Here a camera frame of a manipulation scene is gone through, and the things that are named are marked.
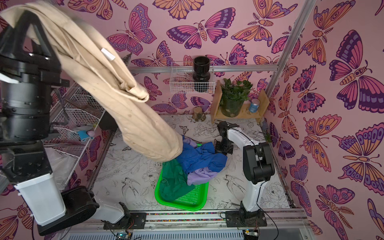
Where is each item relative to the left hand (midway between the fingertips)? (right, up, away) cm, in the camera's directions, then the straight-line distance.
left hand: (33, 14), depth 23 cm
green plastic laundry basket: (+25, -56, +57) cm, 84 cm away
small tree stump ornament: (+27, -7, +92) cm, 97 cm away
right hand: (+39, -34, +69) cm, 87 cm away
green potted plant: (+49, +3, +72) cm, 87 cm away
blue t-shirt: (+30, -33, +57) cm, 72 cm away
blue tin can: (+67, -2, +84) cm, 108 cm away
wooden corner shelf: (+40, -7, +83) cm, 92 cm away
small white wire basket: (+16, +15, +80) cm, 83 cm away
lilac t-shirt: (+29, -42, +53) cm, 73 cm away
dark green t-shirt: (+14, -48, +56) cm, 75 cm away
